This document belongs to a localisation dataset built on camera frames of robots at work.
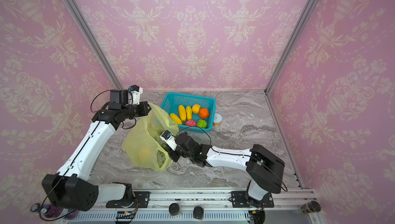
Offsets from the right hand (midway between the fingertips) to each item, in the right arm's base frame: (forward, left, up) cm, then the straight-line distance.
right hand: (166, 146), depth 77 cm
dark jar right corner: (-28, -63, -7) cm, 69 cm away
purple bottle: (-26, +43, -2) cm, 50 cm away
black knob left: (-26, -5, -5) cm, 27 cm away
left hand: (+16, +6, +13) cm, 21 cm away
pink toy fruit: (+19, -12, -8) cm, 24 cm away
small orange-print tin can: (+21, -29, -9) cm, 37 cm away
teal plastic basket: (+38, +2, -9) cm, 39 cm away
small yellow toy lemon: (+31, -15, -10) cm, 36 cm away
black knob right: (-28, -15, -4) cm, 32 cm away
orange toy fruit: (+26, -20, -8) cm, 34 cm away
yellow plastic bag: (-1, +10, +5) cm, 11 cm away
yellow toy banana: (+27, -11, -10) cm, 30 cm away
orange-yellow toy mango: (+28, -6, -10) cm, 31 cm away
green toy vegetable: (+17, -19, -8) cm, 27 cm away
